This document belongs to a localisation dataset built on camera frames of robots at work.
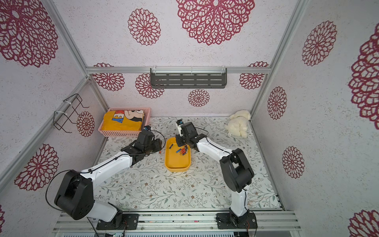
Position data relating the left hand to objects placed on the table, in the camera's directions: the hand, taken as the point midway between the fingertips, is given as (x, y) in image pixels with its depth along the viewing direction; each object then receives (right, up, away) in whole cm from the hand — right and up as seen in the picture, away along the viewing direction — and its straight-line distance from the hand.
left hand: (158, 142), depth 89 cm
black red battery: (+6, -4, +14) cm, 16 cm away
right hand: (+11, +4, +3) cm, 12 cm away
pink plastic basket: (-15, +14, +23) cm, 31 cm away
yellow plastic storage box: (+11, -11, +8) cm, 18 cm away
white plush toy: (+52, +11, +14) cm, 55 cm away
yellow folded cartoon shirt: (-27, +15, +21) cm, 37 cm away
